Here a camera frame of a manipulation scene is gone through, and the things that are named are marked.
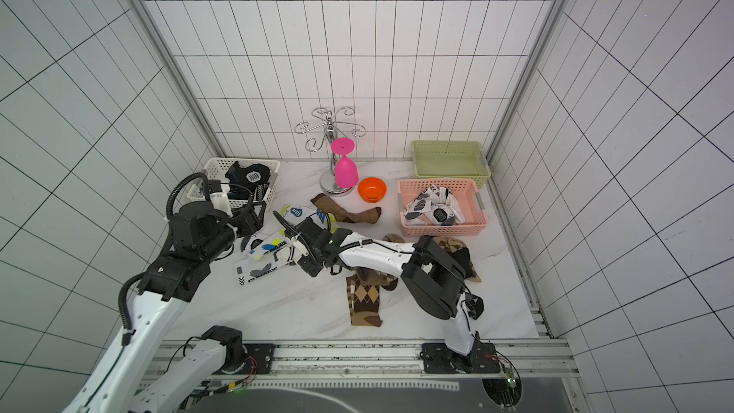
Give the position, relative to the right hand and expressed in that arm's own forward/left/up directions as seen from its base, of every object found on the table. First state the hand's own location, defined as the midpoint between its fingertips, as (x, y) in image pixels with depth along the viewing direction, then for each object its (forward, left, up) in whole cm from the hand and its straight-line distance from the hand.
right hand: (309, 249), depth 87 cm
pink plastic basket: (+29, -54, -5) cm, 62 cm away
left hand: (0, +10, +20) cm, 23 cm away
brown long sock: (+17, -17, -5) cm, 24 cm away
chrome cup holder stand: (+33, 0, -6) cm, 33 cm away
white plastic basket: (+34, +46, -3) cm, 57 cm away
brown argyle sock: (-10, -18, -5) cm, 20 cm away
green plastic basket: (+47, -50, -5) cm, 69 cm away
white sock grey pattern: (+19, -40, 0) cm, 45 cm away
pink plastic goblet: (+22, -10, +14) cm, 28 cm away
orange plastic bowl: (+28, -18, -3) cm, 33 cm away
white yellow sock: (-1, +14, -1) cm, 14 cm away
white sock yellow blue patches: (+16, +8, -4) cm, 18 cm away
